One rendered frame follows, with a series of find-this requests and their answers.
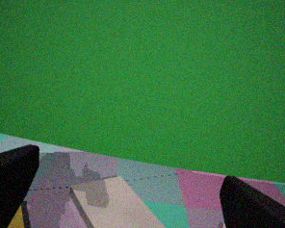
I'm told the beige flat rectangular block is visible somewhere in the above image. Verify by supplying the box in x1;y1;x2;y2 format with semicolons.
69;176;167;228

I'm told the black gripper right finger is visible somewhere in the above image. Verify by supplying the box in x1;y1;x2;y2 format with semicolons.
220;176;285;228

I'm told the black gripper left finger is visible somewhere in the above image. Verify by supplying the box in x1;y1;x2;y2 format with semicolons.
0;144;40;228

